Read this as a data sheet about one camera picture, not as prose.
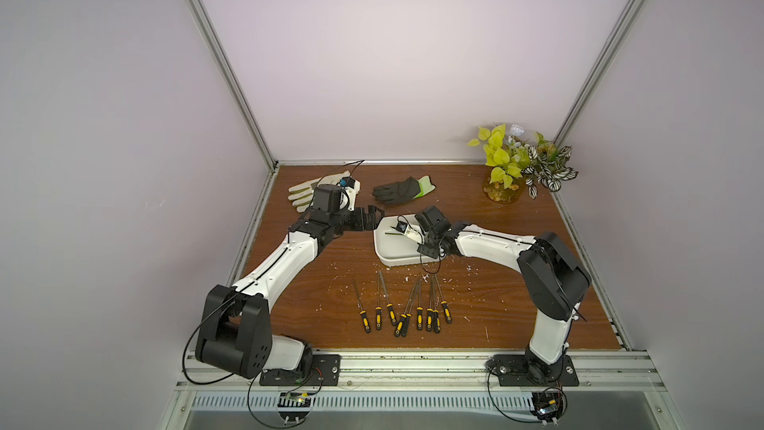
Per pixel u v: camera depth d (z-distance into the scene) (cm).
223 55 87
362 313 83
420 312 83
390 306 83
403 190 111
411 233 84
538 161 88
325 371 74
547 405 70
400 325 79
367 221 76
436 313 81
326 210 66
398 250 94
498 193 107
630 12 78
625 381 73
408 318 81
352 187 77
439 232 72
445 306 83
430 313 82
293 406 72
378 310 83
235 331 42
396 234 86
